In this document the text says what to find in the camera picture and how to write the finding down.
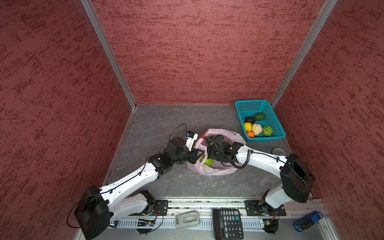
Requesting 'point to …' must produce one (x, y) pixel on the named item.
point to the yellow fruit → (248, 126)
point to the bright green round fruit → (209, 162)
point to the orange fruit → (250, 134)
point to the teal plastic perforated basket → (247, 108)
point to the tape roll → (278, 151)
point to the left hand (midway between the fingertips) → (203, 155)
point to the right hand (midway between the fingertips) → (211, 158)
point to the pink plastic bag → (218, 167)
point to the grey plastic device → (188, 219)
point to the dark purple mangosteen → (250, 119)
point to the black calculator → (227, 224)
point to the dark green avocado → (260, 116)
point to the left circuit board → (141, 222)
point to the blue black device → (306, 220)
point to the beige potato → (257, 128)
